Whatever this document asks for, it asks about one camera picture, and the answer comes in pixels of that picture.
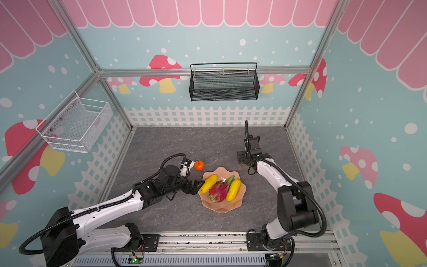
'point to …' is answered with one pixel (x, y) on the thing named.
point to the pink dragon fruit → (218, 191)
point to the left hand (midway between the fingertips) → (196, 181)
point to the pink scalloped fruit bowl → (224, 207)
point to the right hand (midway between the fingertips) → (246, 154)
